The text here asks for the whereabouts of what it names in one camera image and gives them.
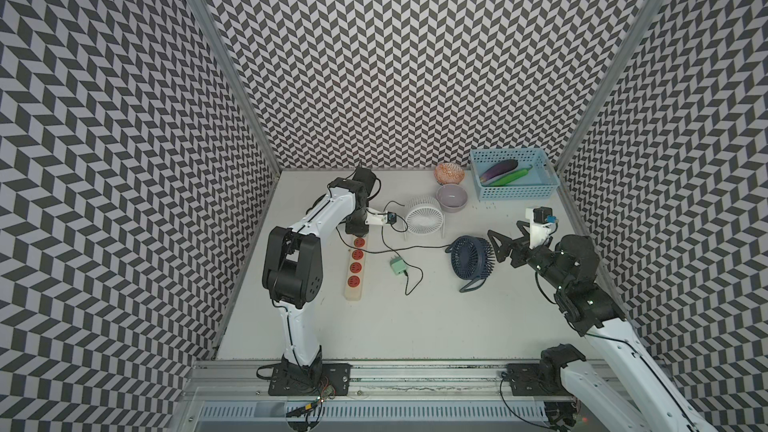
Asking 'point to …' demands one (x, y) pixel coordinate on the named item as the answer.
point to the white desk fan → (424, 216)
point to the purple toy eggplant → (500, 169)
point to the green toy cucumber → (510, 177)
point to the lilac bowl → (452, 198)
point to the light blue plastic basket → (542, 181)
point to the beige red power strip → (356, 272)
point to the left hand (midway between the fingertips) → (354, 221)
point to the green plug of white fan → (397, 264)
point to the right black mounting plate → (530, 380)
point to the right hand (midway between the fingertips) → (503, 233)
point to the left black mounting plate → (335, 380)
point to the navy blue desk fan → (472, 259)
